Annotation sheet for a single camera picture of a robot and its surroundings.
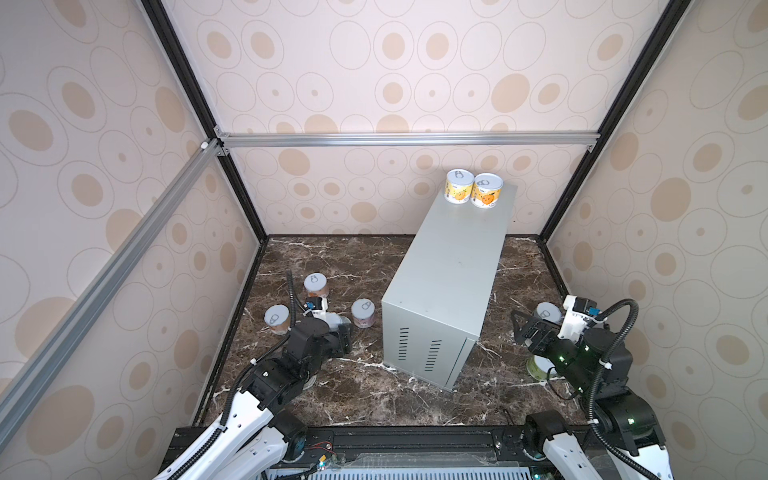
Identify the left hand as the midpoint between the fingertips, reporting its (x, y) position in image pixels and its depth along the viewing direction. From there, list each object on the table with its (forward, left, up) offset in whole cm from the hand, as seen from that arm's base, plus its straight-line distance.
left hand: (350, 325), depth 74 cm
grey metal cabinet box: (-4, -19, +15) cm, 24 cm away
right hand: (-1, -41, +7) cm, 42 cm away
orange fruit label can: (+9, +24, -13) cm, 29 cm away
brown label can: (+22, +15, -15) cm, 31 cm away
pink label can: (+11, -2, -13) cm, 17 cm away
